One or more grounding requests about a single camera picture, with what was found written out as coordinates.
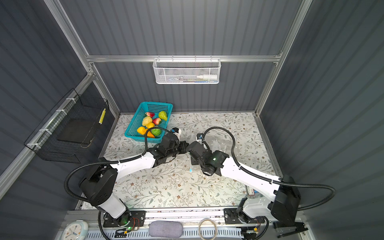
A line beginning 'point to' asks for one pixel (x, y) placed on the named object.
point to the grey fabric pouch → (168, 229)
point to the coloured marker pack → (251, 191)
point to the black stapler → (284, 228)
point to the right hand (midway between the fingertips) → (197, 154)
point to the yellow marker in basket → (102, 117)
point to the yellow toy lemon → (150, 125)
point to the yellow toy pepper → (142, 130)
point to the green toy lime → (156, 132)
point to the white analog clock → (75, 230)
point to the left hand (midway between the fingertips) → (190, 144)
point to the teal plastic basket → (136, 122)
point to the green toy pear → (163, 115)
